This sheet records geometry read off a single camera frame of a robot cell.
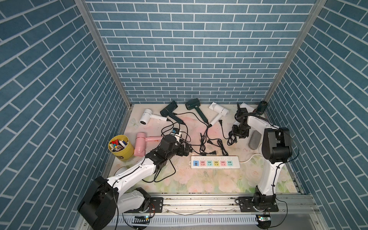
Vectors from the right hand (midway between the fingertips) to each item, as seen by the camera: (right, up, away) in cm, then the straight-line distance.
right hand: (237, 136), depth 100 cm
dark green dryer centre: (-29, +25, +16) cm, 41 cm away
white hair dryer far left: (-66, +16, +8) cm, 69 cm away
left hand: (-34, -3, -17) cm, 38 cm away
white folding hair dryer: (-9, +18, +11) cm, 23 cm away
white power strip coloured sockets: (-17, -14, -13) cm, 26 cm away
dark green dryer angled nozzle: (-50, +17, +10) cm, 54 cm away
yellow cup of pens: (-76, -4, -15) cm, 77 cm away
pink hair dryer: (-66, -3, -8) cm, 66 cm away
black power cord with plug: (-4, -2, -1) cm, 5 cm away
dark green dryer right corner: (+22, +21, +9) cm, 31 cm away
